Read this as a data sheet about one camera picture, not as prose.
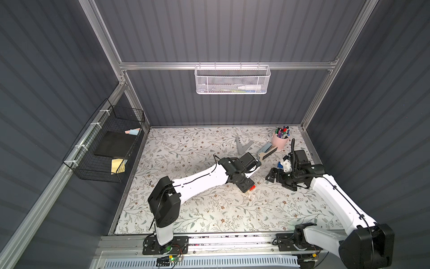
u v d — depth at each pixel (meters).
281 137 1.00
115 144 0.75
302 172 0.57
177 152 1.08
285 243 0.74
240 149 1.07
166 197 0.47
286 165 0.75
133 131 0.81
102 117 0.74
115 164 0.69
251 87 0.93
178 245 0.73
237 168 0.61
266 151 1.02
